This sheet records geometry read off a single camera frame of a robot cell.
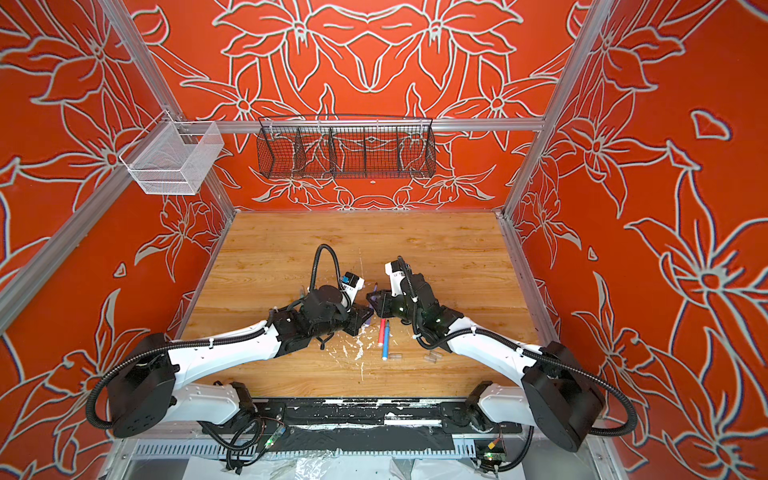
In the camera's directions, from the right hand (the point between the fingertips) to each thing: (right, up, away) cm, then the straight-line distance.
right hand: (363, 296), depth 79 cm
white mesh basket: (-61, +41, +15) cm, 75 cm away
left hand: (+3, -3, -1) cm, 4 cm away
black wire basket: (-7, +47, +21) cm, 52 cm away
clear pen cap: (+9, -18, +5) cm, 21 cm away
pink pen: (+5, -12, +9) cm, 16 cm away
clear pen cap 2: (+21, -17, +4) cm, 27 cm away
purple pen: (+3, 0, -1) cm, 3 cm away
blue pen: (+6, -14, +7) cm, 17 cm away
